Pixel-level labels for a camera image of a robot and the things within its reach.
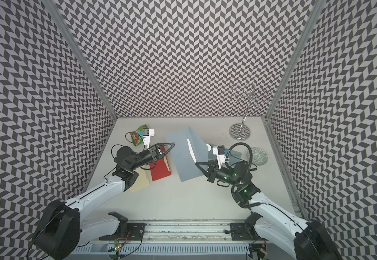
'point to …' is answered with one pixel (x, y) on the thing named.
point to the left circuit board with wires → (118, 245)
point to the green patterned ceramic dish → (259, 156)
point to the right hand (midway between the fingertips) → (196, 167)
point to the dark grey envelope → (188, 147)
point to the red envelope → (162, 169)
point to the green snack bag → (137, 135)
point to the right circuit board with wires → (260, 249)
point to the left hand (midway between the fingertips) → (174, 147)
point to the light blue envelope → (231, 156)
